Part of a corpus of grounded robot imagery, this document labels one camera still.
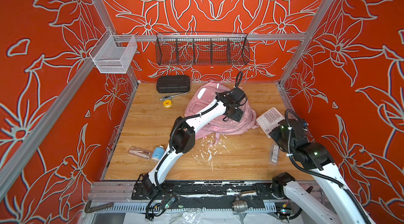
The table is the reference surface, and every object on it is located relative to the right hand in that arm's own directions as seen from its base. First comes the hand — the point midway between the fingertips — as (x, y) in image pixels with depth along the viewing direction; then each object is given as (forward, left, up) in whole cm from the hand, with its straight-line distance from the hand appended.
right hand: (269, 129), depth 72 cm
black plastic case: (+46, +52, -14) cm, 71 cm away
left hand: (+15, +13, -8) cm, 22 cm away
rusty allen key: (-29, +83, -18) cm, 90 cm away
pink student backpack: (+35, +30, -15) cm, 48 cm away
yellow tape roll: (+30, +55, -18) cm, 66 cm away
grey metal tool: (+36, +55, -18) cm, 68 cm away
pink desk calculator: (+6, -2, -1) cm, 6 cm away
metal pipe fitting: (-28, +16, -16) cm, 36 cm away
